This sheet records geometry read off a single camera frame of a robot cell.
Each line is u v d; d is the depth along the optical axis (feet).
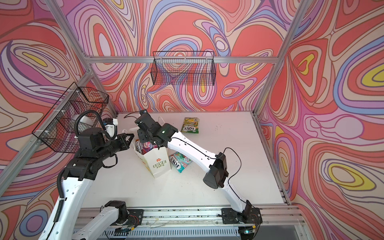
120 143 1.93
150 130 1.81
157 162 2.56
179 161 2.92
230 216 2.41
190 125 3.52
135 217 2.39
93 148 1.58
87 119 2.41
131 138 2.21
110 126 1.94
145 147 2.53
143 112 2.14
